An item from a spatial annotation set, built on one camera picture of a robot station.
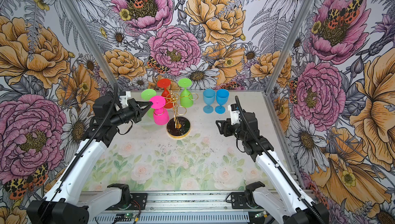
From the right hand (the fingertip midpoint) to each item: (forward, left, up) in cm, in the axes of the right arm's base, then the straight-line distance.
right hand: (221, 125), depth 77 cm
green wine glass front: (+14, +37, +9) cm, 41 cm away
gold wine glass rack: (+11, +25, -17) cm, 32 cm away
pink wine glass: (+8, +31, -1) cm, 32 cm away
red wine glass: (+22, +29, +9) cm, 38 cm away
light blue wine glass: (+27, +5, -7) cm, 28 cm away
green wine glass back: (+17, +18, +3) cm, 25 cm away
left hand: (+4, +31, +11) cm, 33 cm away
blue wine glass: (+27, -4, -6) cm, 28 cm away
